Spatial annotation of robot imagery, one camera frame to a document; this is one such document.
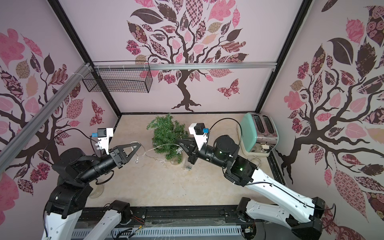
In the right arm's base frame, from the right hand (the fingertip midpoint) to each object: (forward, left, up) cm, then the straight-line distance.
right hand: (178, 139), depth 54 cm
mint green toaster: (+18, -43, -23) cm, 52 cm away
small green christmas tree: (+10, +7, -8) cm, 15 cm away
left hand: (-2, +14, -3) cm, 15 cm away
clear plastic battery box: (+9, -1, -42) cm, 43 cm away
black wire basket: (+55, +33, -6) cm, 65 cm away
